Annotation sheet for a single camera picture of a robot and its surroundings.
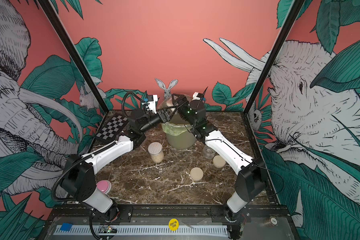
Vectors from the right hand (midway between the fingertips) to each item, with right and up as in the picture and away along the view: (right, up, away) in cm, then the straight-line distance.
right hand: (171, 97), depth 72 cm
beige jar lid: (+28, -37, +22) cm, 52 cm away
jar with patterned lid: (-9, -30, +12) cm, 34 cm away
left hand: (+2, -5, 0) cm, 5 cm away
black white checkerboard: (-45, -16, +33) cm, 58 cm away
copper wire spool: (+47, -58, -4) cm, 75 cm away
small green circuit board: (-31, -63, -3) cm, 70 cm away
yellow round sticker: (+1, -62, 0) cm, 62 cm away
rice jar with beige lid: (+22, -32, +25) cm, 46 cm away
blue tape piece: (-50, -63, -2) cm, 80 cm away
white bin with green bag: (+3, -19, +8) cm, 21 cm away
